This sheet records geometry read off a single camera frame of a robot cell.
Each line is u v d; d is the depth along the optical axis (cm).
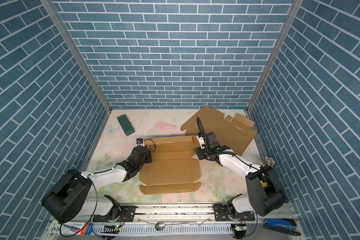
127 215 74
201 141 82
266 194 43
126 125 109
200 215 74
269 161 75
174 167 93
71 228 69
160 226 69
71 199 42
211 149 68
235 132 111
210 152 67
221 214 74
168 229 70
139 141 80
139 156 68
